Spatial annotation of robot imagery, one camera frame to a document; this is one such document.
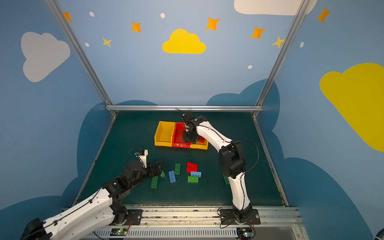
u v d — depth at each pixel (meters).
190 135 0.80
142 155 0.70
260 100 1.15
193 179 0.86
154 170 0.71
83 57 0.86
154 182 0.84
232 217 0.73
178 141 1.08
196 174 0.87
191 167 0.90
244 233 0.72
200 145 0.98
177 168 0.91
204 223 0.73
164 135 1.05
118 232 0.70
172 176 0.90
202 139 0.65
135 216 0.75
